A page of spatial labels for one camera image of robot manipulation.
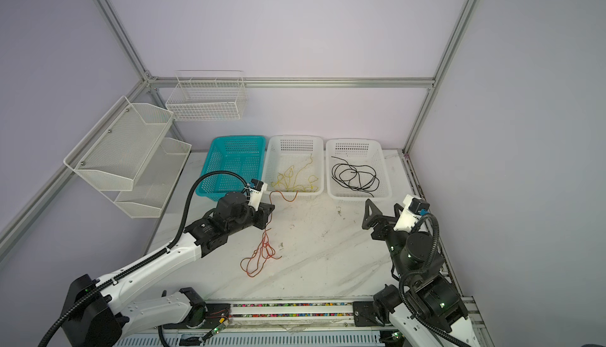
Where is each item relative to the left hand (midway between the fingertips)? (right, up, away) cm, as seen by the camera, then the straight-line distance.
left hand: (272, 208), depth 78 cm
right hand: (+31, +4, -16) cm, 35 cm away
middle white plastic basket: (+5, +16, +33) cm, 37 cm away
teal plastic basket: (-21, +21, +41) cm, 51 cm away
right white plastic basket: (+36, +22, +37) cm, 56 cm away
